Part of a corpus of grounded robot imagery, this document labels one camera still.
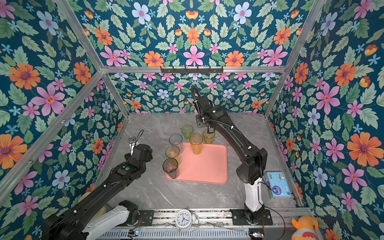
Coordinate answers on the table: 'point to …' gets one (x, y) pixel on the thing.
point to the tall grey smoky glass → (170, 166)
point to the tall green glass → (173, 151)
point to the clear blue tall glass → (176, 139)
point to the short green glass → (187, 130)
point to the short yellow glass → (209, 137)
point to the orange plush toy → (307, 227)
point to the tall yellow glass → (196, 141)
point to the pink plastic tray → (209, 166)
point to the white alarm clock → (183, 219)
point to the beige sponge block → (83, 196)
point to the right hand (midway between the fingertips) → (204, 119)
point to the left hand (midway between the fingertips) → (142, 147)
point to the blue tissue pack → (277, 182)
